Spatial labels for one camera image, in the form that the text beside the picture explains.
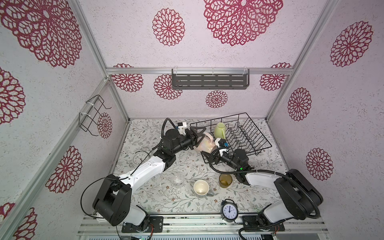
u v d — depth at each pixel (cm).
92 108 78
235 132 109
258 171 60
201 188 84
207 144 78
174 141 60
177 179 88
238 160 66
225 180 87
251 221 76
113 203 42
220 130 100
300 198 44
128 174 47
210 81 99
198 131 67
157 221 77
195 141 67
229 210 76
